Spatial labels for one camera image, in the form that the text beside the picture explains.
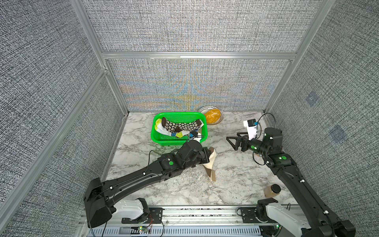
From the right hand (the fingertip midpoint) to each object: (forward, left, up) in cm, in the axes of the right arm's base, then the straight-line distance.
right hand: (233, 132), depth 73 cm
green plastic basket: (+34, +31, -28) cm, 54 cm away
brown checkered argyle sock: (+20, +21, -22) cm, 37 cm away
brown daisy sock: (+20, +34, -21) cm, 45 cm away
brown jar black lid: (-23, -19, -18) cm, 35 cm away
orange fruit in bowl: (+30, +5, -21) cm, 37 cm away
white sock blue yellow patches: (+17, +42, -18) cm, 49 cm away
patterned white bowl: (+42, +9, -26) cm, 50 cm away
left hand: (-10, +9, -2) cm, 14 cm away
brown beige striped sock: (-11, +11, -15) cm, 22 cm away
